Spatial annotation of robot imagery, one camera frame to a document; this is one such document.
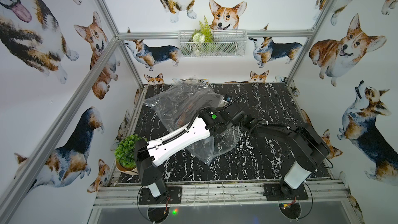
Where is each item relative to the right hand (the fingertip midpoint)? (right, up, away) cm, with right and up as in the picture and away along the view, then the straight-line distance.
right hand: (213, 114), depth 87 cm
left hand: (+4, +1, -13) cm, 14 cm away
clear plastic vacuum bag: (-22, +6, +22) cm, 32 cm away
